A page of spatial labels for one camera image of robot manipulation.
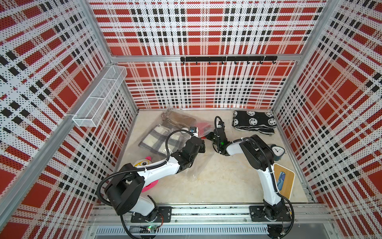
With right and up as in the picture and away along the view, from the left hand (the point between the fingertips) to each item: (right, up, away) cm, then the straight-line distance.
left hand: (203, 139), depth 86 cm
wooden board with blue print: (+45, -22, -6) cm, 50 cm away
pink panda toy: (-34, -13, +2) cm, 36 cm away
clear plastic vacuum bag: (-1, -15, +5) cm, 16 cm away
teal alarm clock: (+47, -9, +6) cm, 48 cm away
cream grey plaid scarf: (-31, -2, +10) cm, 32 cm away
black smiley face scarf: (+42, +11, +22) cm, 49 cm away
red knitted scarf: (0, +7, +4) cm, 8 cm away
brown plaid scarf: (-16, +12, +22) cm, 30 cm away
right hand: (+3, +5, +18) cm, 19 cm away
